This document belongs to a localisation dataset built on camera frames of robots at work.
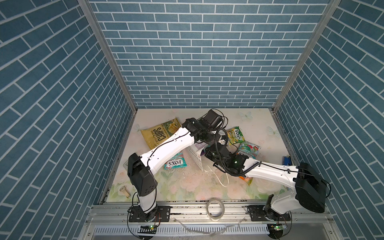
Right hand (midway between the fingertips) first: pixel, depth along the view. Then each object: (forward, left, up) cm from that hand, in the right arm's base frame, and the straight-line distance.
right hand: (201, 148), depth 81 cm
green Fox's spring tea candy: (+19, -22, -13) cm, 32 cm away
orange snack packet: (-11, -27, -14) cm, 32 cm away
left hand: (+2, -7, +7) cm, 10 cm away
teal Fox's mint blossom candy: (+9, -30, -13) cm, 34 cm away
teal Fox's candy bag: (-4, +14, -12) cm, 19 cm away
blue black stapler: (+4, -53, -15) cm, 55 cm away
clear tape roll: (-25, -12, -13) cm, 31 cm away
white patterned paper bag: (-4, +2, +5) cm, 7 cm away
